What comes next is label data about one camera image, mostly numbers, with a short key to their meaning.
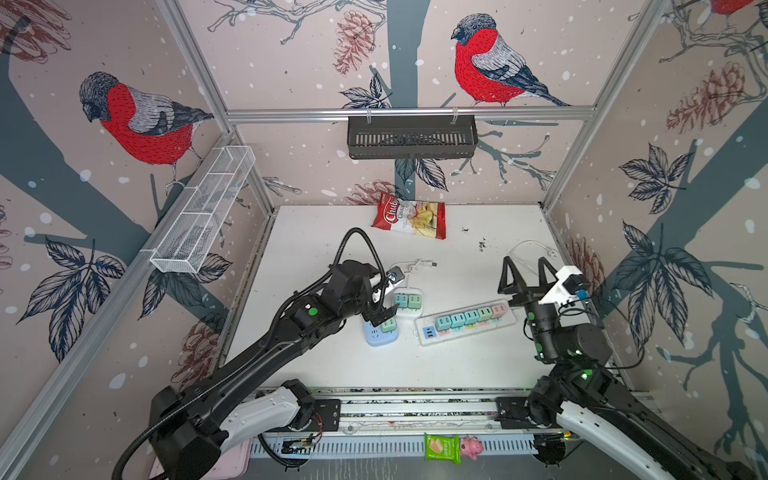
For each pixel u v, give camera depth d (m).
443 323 0.82
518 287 0.56
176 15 0.72
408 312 0.89
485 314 0.84
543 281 0.65
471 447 0.67
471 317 0.83
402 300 0.87
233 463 0.66
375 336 0.85
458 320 0.83
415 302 0.87
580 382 0.52
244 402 0.54
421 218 1.14
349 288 0.55
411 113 0.92
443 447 0.68
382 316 0.66
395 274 0.62
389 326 0.82
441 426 0.73
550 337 0.55
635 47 0.78
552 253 1.04
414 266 1.01
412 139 1.05
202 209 0.79
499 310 0.84
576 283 0.50
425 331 0.85
